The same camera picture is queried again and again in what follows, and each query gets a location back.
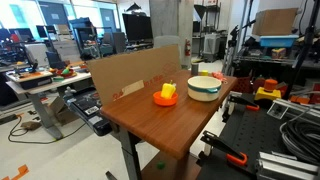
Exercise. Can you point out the orange floor tape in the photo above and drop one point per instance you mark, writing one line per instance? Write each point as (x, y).
(18, 172)

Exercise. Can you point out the yellow emergency stop button box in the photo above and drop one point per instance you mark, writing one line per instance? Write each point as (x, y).
(268, 92)

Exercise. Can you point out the brown cardboard sheet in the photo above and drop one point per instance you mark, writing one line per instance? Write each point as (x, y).
(133, 71)

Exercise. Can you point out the black tray with orange top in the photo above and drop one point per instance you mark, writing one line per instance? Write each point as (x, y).
(33, 80)

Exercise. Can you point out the white pot with teal band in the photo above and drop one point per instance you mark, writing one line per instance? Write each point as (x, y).
(203, 92)

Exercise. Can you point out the aluminium extrusion bar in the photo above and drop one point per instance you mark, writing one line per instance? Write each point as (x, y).
(286, 166)

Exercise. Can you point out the red bowl with toys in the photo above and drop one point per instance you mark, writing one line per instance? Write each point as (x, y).
(66, 72)

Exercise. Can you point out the yellow cylinder block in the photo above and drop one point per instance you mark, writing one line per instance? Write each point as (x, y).
(204, 73)

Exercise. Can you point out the black tripod stand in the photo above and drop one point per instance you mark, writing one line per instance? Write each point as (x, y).
(305, 45)

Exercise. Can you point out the white standing desk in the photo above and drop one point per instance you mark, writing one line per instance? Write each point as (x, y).
(40, 89)

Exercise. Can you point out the yellow pepper toy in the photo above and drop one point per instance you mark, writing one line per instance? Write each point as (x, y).
(168, 90)

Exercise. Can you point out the orange toy pot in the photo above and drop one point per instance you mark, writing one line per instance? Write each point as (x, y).
(165, 101)

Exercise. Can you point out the small green ball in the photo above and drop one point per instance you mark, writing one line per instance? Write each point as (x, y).
(161, 165)

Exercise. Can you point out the black monitor screen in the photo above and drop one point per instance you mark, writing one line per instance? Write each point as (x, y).
(137, 27)

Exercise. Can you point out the grey metal table leg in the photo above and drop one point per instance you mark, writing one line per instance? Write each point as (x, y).
(128, 153)

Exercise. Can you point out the small brown cardboard box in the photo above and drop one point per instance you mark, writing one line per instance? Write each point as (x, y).
(63, 113)

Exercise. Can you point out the red fire extinguisher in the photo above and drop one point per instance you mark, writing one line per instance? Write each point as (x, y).
(187, 48)

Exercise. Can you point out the large cardboard box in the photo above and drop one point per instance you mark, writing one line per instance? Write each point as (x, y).
(275, 21)

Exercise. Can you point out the blue plastic bin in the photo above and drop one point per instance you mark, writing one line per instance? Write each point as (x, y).
(278, 41)

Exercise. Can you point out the black treadmill machine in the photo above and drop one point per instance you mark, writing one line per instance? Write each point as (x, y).
(88, 108)

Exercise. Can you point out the grey cylinder block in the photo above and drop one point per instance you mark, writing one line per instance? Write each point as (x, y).
(194, 69)

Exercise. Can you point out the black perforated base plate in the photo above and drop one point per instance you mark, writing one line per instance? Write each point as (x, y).
(248, 133)

